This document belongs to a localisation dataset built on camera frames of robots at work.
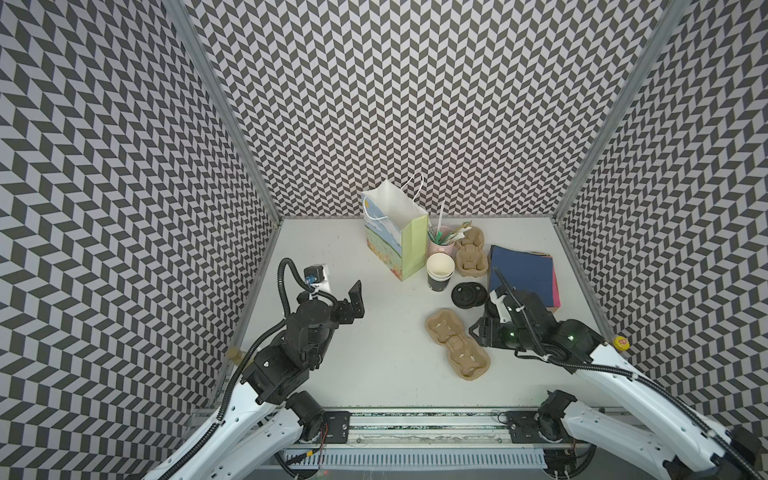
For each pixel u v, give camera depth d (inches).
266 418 18.1
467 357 33.2
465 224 34.7
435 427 29.1
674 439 16.2
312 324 18.5
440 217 39.0
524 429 28.5
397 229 32.5
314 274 22.0
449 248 38.1
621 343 27.0
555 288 36.3
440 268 38.1
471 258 40.1
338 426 28.4
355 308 24.4
